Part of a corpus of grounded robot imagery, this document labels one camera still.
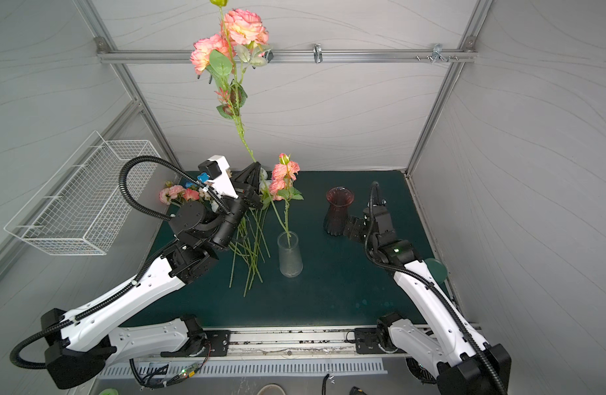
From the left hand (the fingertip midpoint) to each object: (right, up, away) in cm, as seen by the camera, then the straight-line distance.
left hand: (252, 165), depth 55 cm
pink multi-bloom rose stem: (+5, -6, +12) cm, 14 cm away
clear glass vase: (+7, -31, +29) cm, 43 cm away
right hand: (+29, -16, +23) cm, 40 cm away
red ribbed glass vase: (+24, -8, +32) cm, 41 cm away
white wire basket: (-51, -10, +12) cm, 53 cm away
